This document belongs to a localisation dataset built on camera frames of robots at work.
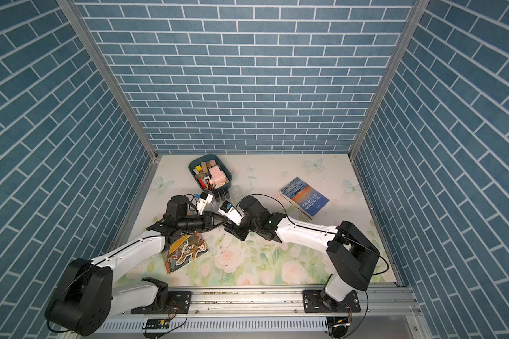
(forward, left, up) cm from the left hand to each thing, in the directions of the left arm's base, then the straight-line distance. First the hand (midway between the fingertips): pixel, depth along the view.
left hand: (230, 222), depth 79 cm
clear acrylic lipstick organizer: (+17, +7, -7) cm, 20 cm away
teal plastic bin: (+37, +21, -12) cm, 44 cm away
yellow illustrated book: (-5, +19, -12) cm, 23 cm away
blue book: (+20, -33, -12) cm, 40 cm away
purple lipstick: (+17, +9, -5) cm, 19 cm away
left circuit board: (-30, +24, -17) cm, 42 cm away
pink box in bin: (+30, +10, -8) cm, 33 cm away
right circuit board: (-31, -39, -13) cm, 51 cm away
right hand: (0, 0, -2) cm, 2 cm away
